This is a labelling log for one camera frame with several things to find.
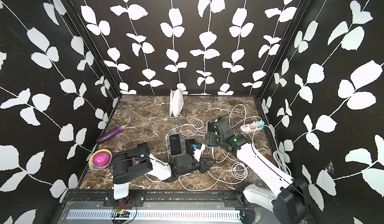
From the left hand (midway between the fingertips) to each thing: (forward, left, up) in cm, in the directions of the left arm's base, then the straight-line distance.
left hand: (215, 159), depth 78 cm
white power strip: (+23, -24, -6) cm, 34 cm away
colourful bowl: (+1, +67, -7) cm, 67 cm away
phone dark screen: (+12, +22, -8) cm, 26 cm away
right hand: (+12, +3, +6) cm, 14 cm away
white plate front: (+37, +21, +6) cm, 43 cm away
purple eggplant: (+22, +64, -6) cm, 68 cm away
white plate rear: (+41, +24, +11) cm, 49 cm away
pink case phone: (+15, +43, -9) cm, 46 cm away
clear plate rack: (+35, +22, -9) cm, 43 cm away
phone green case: (+15, +2, +7) cm, 17 cm away
